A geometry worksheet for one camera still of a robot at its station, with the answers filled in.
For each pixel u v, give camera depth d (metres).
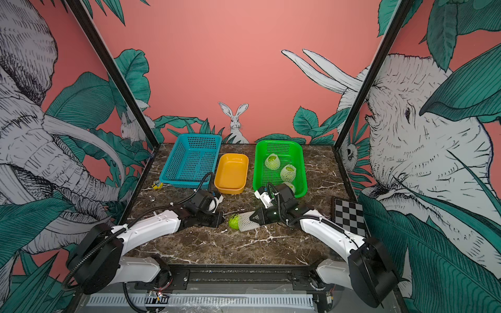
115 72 0.86
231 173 1.07
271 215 0.70
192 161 1.11
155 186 1.01
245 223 0.80
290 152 1.13
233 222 0.83
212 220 0.76
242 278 0.75
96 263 0.41
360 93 0.95
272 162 1.04
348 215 0.90
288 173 0.98
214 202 0.72
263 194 0.75
